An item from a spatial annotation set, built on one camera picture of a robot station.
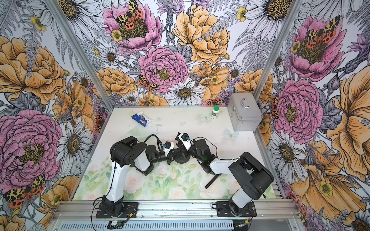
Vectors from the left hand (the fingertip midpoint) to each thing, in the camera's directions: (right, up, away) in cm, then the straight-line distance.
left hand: (181, 154), depth 94 cm
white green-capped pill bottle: (+24, +28, +16) cm, 40 cm away
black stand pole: (+18, -13, -10) cm, 24 cm away
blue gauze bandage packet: (-30, +23, +17) cm, 42 cm away
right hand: (-1, +7, -7) cm, 10 cm away
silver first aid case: (+43, +28, +8) cm, 52 cm away
